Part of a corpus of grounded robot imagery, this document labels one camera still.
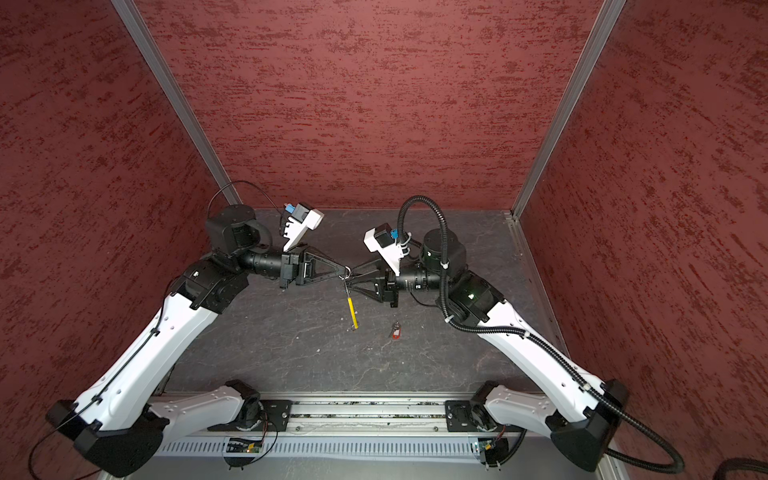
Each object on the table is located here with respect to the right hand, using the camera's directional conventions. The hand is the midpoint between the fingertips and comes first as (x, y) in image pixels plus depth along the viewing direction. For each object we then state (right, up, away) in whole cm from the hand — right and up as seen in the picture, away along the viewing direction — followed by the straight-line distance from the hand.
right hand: (349, 286), depth 56 cm
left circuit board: (-30, -43, +17) cm, 55 cm away
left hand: (-1, +2, -3) cm, 4 cm away
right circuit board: (+34, -42, +15) cm, 56 cm away
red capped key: (+10, -19, +33) cm, 40 cm away
